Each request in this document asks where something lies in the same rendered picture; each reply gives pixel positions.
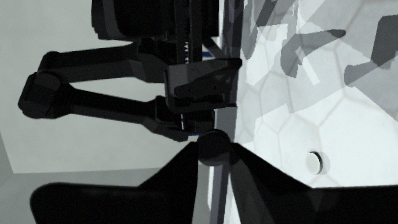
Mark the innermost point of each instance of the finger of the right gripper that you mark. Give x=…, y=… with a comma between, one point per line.
x=182, y=77

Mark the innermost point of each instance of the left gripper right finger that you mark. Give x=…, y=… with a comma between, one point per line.
x=266, y=195

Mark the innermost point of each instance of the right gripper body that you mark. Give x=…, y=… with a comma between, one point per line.
x=188, y=19

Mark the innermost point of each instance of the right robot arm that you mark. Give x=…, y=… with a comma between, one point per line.
x=124, y=19

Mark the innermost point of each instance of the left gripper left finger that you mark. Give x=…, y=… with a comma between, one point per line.
x=73, y=203

